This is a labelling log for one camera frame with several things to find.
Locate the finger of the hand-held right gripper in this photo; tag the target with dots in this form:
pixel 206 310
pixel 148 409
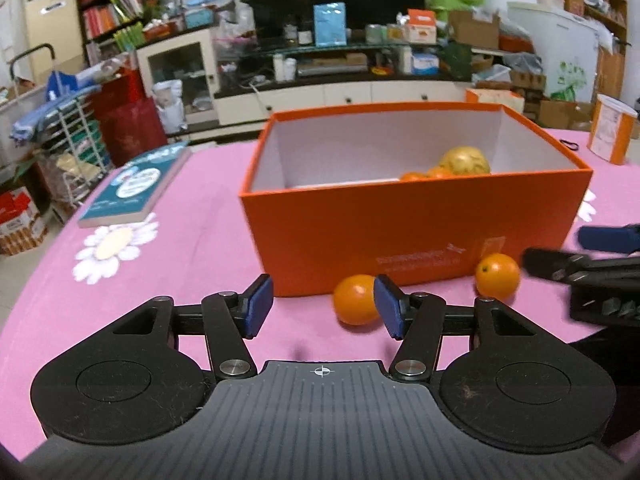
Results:
pixel 555 262
pixel 607 237

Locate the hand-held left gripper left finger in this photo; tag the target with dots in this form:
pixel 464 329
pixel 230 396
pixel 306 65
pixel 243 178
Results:
pixel 259 305

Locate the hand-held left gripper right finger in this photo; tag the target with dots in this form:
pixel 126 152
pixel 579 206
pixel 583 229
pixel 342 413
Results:
pixel 389 305

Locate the orange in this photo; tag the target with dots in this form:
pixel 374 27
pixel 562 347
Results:
pixel 497 276
pixel 412 176
pixel 352 300
pixel 442 172

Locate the orange cardboard box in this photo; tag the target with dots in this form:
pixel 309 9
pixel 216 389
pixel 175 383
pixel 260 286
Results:
pixel 350 240

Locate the pink floral tablecloth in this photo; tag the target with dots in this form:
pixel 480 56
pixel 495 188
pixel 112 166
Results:
pixel 200 260

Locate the orange and white canister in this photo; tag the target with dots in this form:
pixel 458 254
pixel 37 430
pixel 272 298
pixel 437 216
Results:
pixel 612 130

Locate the teal paperback book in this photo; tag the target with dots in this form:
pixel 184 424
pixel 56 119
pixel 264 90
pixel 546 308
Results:
pixel 135 185

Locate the white chest freezer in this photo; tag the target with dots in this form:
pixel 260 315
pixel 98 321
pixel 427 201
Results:
pixel 555 45

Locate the white television cabinet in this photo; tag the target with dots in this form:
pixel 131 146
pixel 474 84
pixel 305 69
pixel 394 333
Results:
pixel 300 97

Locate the white plastic sack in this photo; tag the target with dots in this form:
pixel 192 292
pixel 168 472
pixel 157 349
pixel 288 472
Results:
pixel 170 107

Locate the red gift bag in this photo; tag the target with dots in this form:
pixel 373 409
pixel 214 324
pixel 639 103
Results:
pixel 130 125

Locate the dark green bag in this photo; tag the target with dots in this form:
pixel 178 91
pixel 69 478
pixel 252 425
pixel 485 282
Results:
pixel 456 62

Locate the blue and white mask box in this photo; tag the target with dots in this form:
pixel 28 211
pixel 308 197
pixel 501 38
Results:
pixel 425 63

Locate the brown cardboard box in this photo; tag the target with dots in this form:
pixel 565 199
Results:
pixel 475 32

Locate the silver media player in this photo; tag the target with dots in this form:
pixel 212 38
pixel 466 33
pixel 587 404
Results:
pixel 332 66

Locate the white glass-door cabinet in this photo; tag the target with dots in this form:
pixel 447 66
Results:
pixel 175 67

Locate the red and white carton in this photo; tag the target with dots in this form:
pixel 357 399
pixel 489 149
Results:
pixel 20 220

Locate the white and orange carton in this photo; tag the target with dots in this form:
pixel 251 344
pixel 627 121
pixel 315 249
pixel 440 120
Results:
pixel 420 27

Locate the blue flat packet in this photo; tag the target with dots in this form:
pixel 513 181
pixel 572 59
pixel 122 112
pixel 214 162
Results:
pixel 330 24

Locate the dark bookshelf with books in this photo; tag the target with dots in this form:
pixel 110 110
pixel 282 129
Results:
pixel 110 10

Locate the beige standing air conditioner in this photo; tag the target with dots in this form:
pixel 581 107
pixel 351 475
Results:
pixel 52 25

